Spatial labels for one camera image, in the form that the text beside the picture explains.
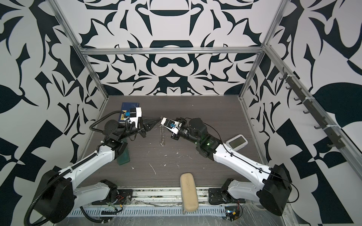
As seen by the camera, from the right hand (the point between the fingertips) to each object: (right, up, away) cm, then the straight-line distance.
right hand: (165, 119), depth 67 cm
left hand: (-2, +2, -3) cm, 4 cm away
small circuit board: (+33, -47, +4) cm, 57 cm away
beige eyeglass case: (+12, -39, +6) cm, 41 cm away
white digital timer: (+43, -17, +24) cm, 52 cm away
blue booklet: (-36, +7, +45) cm, 58 cm away
